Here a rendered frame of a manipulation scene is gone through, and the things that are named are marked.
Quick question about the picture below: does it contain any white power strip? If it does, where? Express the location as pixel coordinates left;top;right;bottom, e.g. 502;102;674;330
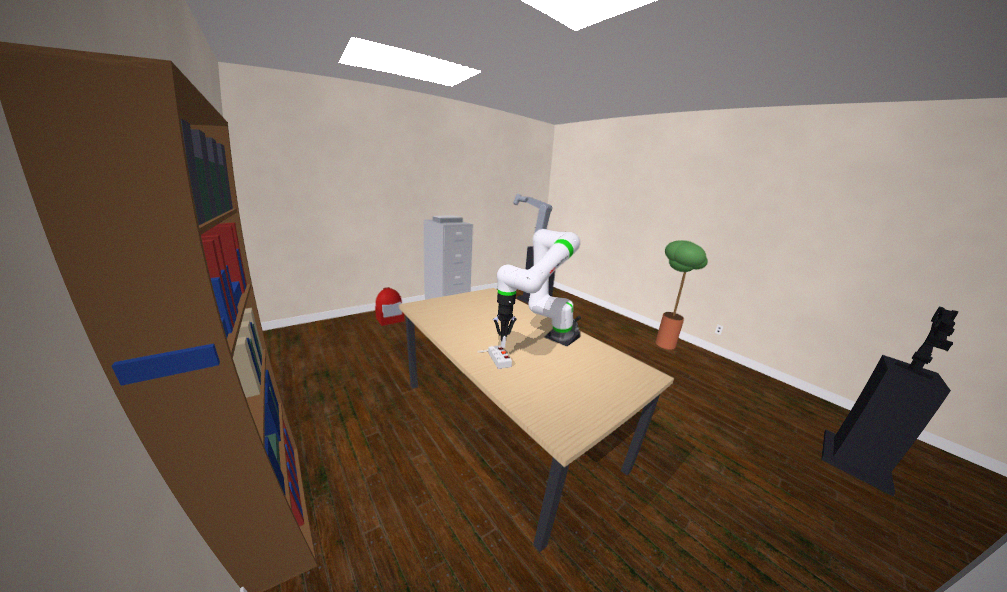
482;345;512;369

